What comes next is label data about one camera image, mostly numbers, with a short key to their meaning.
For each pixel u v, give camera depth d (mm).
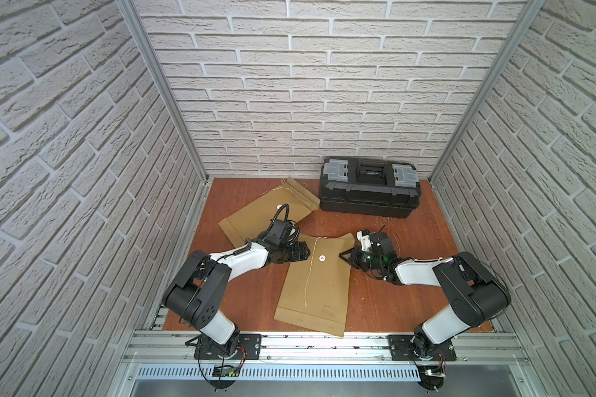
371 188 926
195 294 437
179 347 746
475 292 461
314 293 835
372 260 776
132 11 697
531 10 686
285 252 787
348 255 832
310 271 876
